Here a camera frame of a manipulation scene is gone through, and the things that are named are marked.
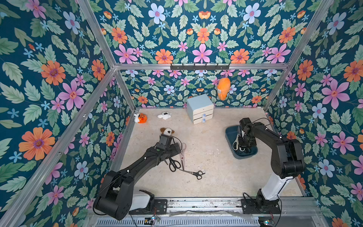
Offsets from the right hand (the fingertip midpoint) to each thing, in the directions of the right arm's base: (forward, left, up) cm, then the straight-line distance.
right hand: (245, 144), depth 93 cm
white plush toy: (+25, +59, +1) cm, 64 cm away
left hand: (-6, +45, +3) cm, 46 cm away
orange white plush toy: (+20, +77, +3) cm, 79 cm away
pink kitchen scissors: (-7, +42, -3) cm, 43 cm away
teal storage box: (+10, +8, 0) cm, 12 cm away
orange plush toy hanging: (+32, +14, +24) cm, 43 cm away
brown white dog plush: (+9, +55, +1) cm, 56 cm away
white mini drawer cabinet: (+22, +31, +12) cm, 39 cm away
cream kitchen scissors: (-1, +5, +2) cm, 6 cm away
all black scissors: (-14, +47, -3) cm, 49 cm away
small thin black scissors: (-19, +31, -4) cm, 37 cm away
